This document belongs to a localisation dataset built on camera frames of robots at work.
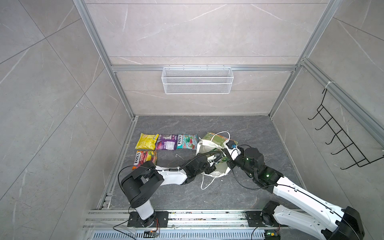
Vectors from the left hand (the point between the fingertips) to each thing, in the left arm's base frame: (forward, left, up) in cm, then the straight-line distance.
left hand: (216, 156), depth 86 cm
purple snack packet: (+16, +31, -8) cm, 36 cm away
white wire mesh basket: (+48, +8, +20) cm, 52 cm away
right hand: (-1, -2, +11) cm, 12 cm away
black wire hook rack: (-10, -54, +23) cm, 60 cm away
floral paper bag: (-6, +2, +12) cm, 13 cm away
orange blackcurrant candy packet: (+5, +45, -7) cm, 46 cm away
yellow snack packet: (+15, +44, -6) cm, 47 cm away
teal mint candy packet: (+16, +17, -7) cm, 24 cm away
